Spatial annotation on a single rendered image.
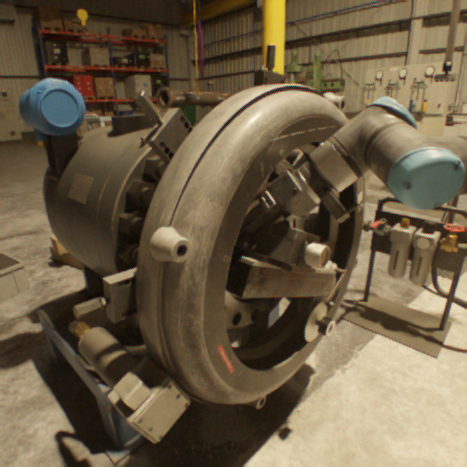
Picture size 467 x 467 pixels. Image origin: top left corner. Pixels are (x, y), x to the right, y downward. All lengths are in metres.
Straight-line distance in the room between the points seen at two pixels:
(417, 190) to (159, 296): 0.41
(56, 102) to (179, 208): 0.70
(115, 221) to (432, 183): 0.66
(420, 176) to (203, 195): 0.30
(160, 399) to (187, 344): 0.12
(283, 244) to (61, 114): 0.80
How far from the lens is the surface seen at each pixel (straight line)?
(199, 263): 0.49
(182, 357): 0.58
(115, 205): 0.82
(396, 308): 1.79
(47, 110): 1.11
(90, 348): 0.79
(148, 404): 0.62
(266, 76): 0.76
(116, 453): 1.16
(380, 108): 0.60
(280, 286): 0.66
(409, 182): 0.48
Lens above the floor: 0.93
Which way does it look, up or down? 21 degrees down
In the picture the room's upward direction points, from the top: 1 degrees counter-clockwise
